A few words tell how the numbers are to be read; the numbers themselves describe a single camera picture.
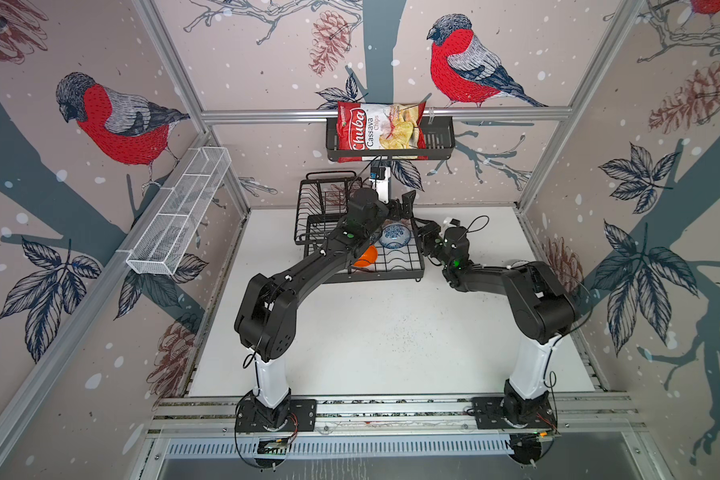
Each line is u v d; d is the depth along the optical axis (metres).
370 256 1.00
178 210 0.79
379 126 0.87
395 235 1.07
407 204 0.74
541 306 0.52
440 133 0.95
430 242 0.85
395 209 0.73
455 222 0.90
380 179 0.70
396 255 1.04
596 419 0.73
